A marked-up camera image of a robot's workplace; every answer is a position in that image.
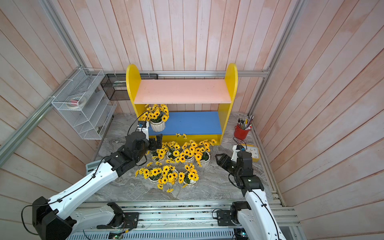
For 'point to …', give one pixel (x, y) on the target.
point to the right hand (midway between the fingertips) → (219, 156)
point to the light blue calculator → (91, 168)
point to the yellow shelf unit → (201, 126)
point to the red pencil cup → (242, 127)
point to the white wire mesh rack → (91, 121)
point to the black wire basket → (115, 85)
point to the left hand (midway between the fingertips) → (154, 137)
